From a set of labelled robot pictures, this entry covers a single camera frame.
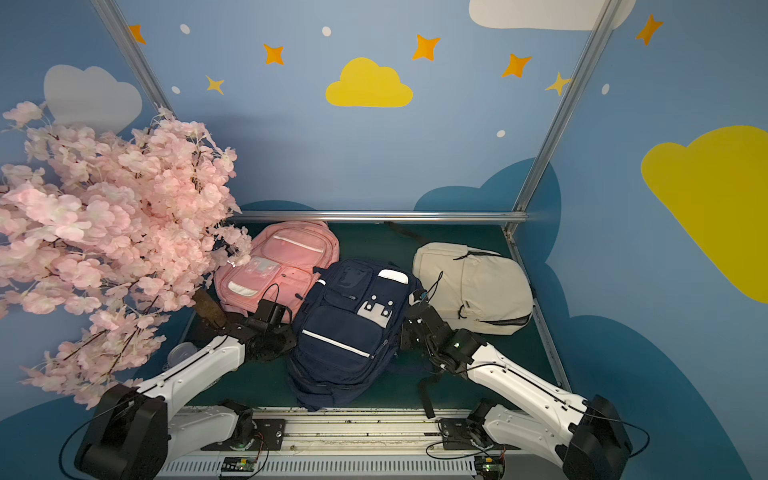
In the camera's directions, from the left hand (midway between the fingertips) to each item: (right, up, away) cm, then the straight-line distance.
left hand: (295, 337), depth 88 cm
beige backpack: (+58, +13, +14) cm, 61 cm away
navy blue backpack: (+17, +3, -4) cm, 17 cm away
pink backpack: (-8, +25, +19) cm, 32 cm away
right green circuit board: (+53, -28, -15) cm, 62 cm away
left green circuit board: (-9, -27, -16) cm, 33 cm away
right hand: (+33, +6, -8) cm, 34 cm away
